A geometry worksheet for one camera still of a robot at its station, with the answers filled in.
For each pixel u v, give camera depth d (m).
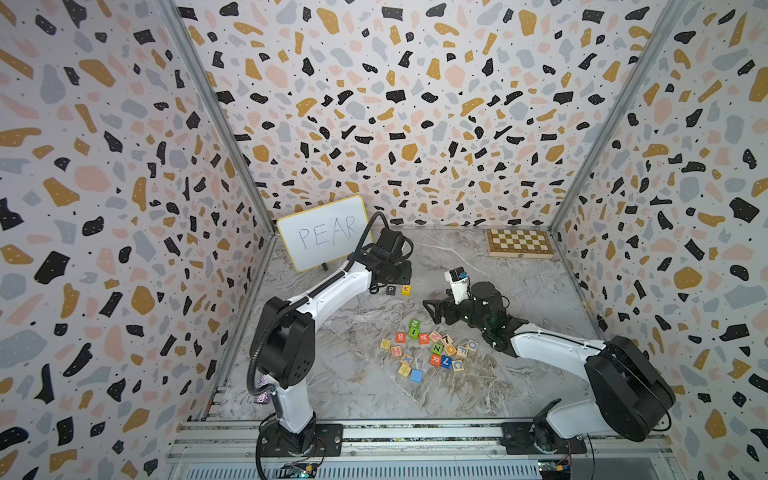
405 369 0.85
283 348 0.47
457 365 0.86
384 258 0.68
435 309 0.78
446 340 0.90
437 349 0.88
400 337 0.91
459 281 0.76
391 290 1.03
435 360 0.87
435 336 0.92
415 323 0.95
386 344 0.90
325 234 1.03
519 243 1.14
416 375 0.84
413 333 0.92
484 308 0.67
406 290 1.01
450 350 0.88
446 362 0.86
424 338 0.91
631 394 0.43
